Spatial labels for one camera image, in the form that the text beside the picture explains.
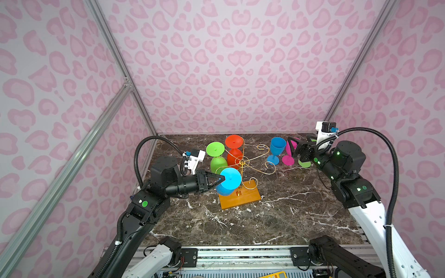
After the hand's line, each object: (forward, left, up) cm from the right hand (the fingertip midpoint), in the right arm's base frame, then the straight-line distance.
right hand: (298, 135), depth 63 cm
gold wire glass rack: (-3, +15, -40) cm, 43 cm away
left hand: (-16, +26, -3) cm, 31 cm away
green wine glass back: (-1, +30, -8) cm, 31 cm away
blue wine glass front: (-16, +24, -6) cm, 29 cm away
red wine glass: (-2, +23, -10) cm, 25 cm away
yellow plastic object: (-39, +7, -38) cm, 55 cm away
